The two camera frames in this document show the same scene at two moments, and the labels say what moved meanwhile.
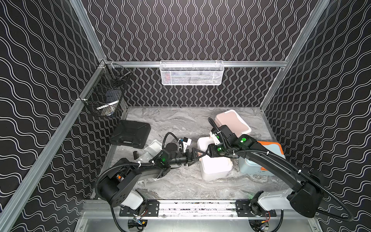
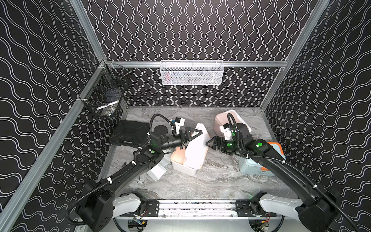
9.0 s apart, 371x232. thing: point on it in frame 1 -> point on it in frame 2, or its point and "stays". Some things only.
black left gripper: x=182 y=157 -> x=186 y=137
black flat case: x=131 y=133 stays
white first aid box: x=212 y=167 -> x=187 y=160
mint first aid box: x=248 y=166 stays
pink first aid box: x=234 y=121 stays
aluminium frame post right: x=299 y=44 stays
